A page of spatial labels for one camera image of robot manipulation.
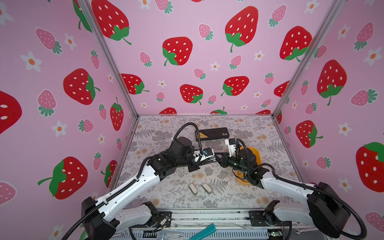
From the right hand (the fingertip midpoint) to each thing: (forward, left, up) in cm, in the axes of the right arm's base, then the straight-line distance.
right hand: (212, 154), depth 78 cm
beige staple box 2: (-13, +1, -16) cm, 20 cm away
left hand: (-5, +3, +7) cm, 9 cm away
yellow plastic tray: (-11, -14, -1) cm, 18 cm away
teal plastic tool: (-32, -1, -18) cm, 37 cm away
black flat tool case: (+27, +1, -16) cm, 31 cm away
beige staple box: (-14, +9, -15) cm, 23 cm away
